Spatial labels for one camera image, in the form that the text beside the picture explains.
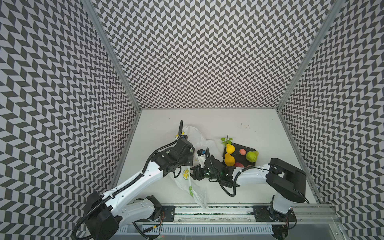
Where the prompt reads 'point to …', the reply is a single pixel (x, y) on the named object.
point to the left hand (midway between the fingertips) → (189, 157)
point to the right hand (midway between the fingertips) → (190, 174)
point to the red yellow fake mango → (238, 164)
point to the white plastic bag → (196, 187)
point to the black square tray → (239, 158)
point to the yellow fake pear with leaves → (230, 149)
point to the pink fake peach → (242, 151)
